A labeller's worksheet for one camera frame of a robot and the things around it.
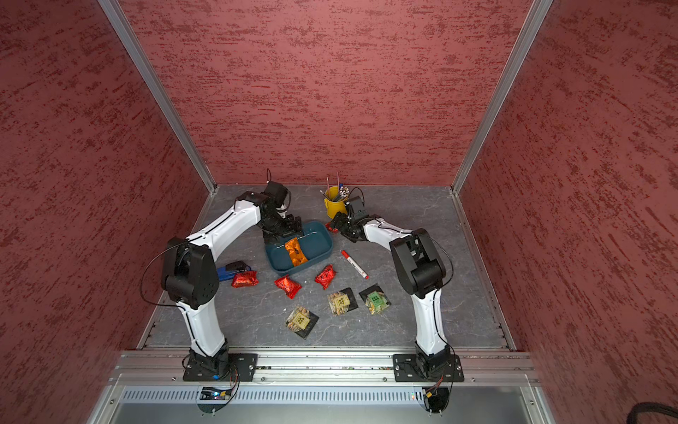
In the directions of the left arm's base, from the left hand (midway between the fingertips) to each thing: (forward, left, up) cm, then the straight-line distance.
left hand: (291, 240), depth 90 cm
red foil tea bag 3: (-10, -12, -8) cm, 18 cm away
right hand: (+9, -15, -7) cm, 19 cm away
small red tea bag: (+10, -13, -7) cm, 18 cm away
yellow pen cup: (+19, -15, -1) cm, 24 cm away
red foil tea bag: (-12, +15, -7) cm, 20 cm away
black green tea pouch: (-17, -29, -10) cm, 35 cm away
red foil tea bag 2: (-14, 0, -8) cm, 16 cm away
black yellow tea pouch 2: (-18, -18, -11) cm, 27 cm away
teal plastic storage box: (+6, -7, -10) cm, 13 cm away
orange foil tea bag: (0, 0, -9) cm, 9 cm away
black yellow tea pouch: (-24, -5, -11) cm, 27 cm away
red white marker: (-4, -22, -10) cm, 25 cm away
